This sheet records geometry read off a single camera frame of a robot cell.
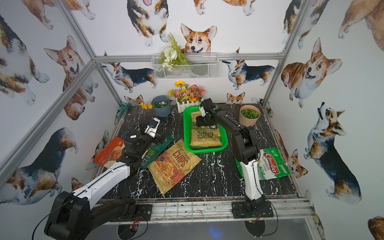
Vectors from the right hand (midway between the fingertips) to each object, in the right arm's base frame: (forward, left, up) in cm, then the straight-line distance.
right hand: (205, 117), depth 99 cm
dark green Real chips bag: (-20, +33, -9) cm, 40 cm away
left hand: (-13, +26, +15) cm, 33 cm away
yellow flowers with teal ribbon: (+21, +63, -9) cm, 67 cm away
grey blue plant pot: (+16, +33, -4) cm, 37 cm away
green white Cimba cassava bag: (-28, -39, -12) cm, 49 cm away
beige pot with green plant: (+2, -29, -1) cm, 29 cm away
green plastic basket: (+4, +13, -6) cm, 15 cm away
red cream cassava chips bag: (-20, +61, -9) cm, 65 cm away
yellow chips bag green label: (-10, +1, -7) cm, 12 cm away
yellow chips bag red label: (-28, +20, -10) cm, 36 cm away
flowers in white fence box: (+16, +13, +5) cm, 21 cm away
